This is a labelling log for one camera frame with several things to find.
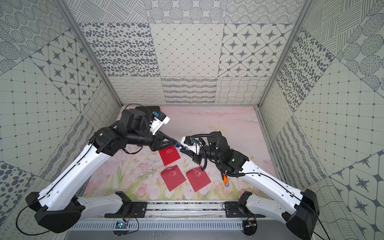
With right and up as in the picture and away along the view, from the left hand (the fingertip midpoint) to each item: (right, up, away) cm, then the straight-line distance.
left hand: (175, 143), depth 60 cm
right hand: (+3, -4, +9) cm, 11 cm away
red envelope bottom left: (-5, -25, +26) cm, 36 cm away
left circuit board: (-29, -42, +12) cm, 52 cm away
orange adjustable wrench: (+25, -25, +24) cm, 43 cm away
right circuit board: (+35, -43, +12) cm, 57 cm away
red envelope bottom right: (+9, -25, +24) cm, 36 cm away
